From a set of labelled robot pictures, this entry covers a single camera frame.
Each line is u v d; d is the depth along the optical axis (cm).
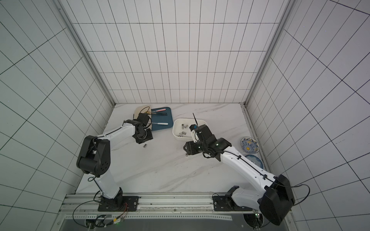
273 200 38
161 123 107
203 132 59
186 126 103
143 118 78
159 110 114
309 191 42
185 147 73
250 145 94
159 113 116
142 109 118
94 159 48
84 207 73
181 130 103
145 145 94
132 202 73
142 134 79
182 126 102
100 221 107
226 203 65
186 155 90
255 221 67
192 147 67
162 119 109
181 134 100
